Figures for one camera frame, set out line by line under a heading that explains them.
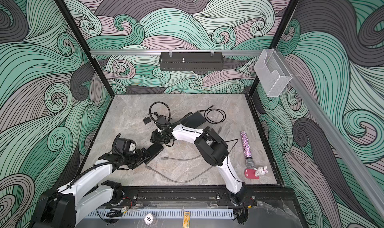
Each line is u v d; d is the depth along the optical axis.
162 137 0.80
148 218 0.63
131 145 0.72
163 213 0.70
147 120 1.02
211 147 0.53
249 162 0.82
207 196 0.75
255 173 0.79
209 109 1.10
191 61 0.96
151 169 0.83
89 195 0.54
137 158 0.75
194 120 1.06
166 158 0.86
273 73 0.77
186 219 0.67
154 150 0.90
